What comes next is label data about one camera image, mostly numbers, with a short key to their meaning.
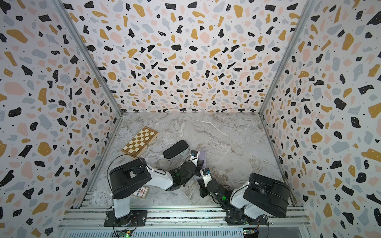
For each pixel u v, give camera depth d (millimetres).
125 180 490
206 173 748
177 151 970
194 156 781
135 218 731
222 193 650
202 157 947
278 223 733
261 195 461
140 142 1003
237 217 734
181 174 699
